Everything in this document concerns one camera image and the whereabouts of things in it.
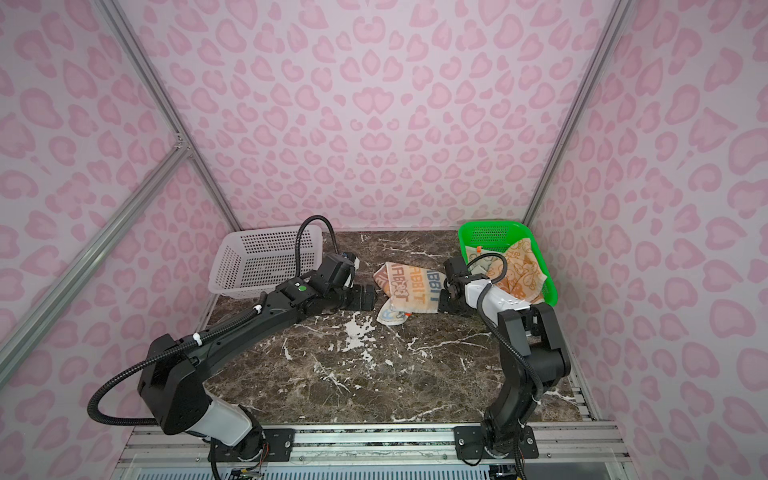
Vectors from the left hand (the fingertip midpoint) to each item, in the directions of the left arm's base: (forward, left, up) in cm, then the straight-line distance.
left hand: (367, 291), depth 81 cm
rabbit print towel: (+9, -12, -14) cm, 21 cm away
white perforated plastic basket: (+25, +46, -17) cm, 55 cm away
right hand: (+3, -25, -14) cm, 29 cm away
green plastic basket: (+33, -47, -16) cm, 60 cm away
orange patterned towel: (+13, -51, -13) cm, 54 cm away
